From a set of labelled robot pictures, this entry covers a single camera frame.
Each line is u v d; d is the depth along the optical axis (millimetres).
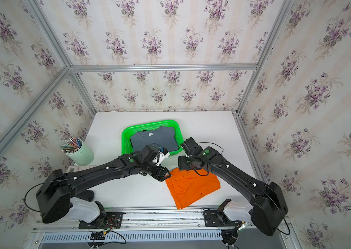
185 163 698
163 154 723
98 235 712
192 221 736
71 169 866
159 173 688
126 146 983
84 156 856
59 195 399
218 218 658
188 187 819
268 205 388
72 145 860
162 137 1010
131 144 997
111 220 720
